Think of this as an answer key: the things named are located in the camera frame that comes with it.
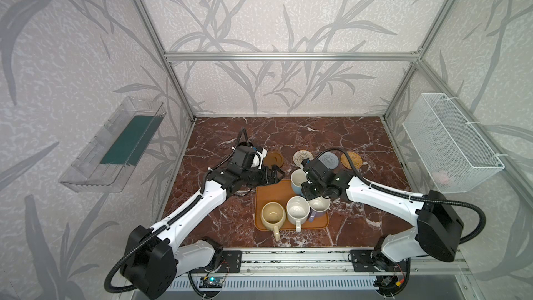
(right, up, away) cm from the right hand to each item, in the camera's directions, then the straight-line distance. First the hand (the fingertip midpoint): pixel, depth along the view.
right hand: (304, 183), depth 85 cm
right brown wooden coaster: (-13, +8, +17) cm, 23 cm away
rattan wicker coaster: (+28, +8, +17) cm, 34 cm away
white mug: (-3, -11, 0) cm, 11 cm away
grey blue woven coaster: (+15, +8, +17) cm, 24 cm away
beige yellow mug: (-13, -13, -1) cm, 18 cm away
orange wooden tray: (-9, -4, +3) cm, 11 cm away
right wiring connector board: (+30, -33, -11) cm, 46 cm away
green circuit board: (-34, -31, -14) cm, 48 cm away
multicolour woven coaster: (0, +9, +18) cm, 20 cm away
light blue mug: (-3, +3, 0) cm, 4 cm away
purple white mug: (+7, -10, +2) cm, 12 cm away
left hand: (-10, +6, -7) cm, 14 cm away
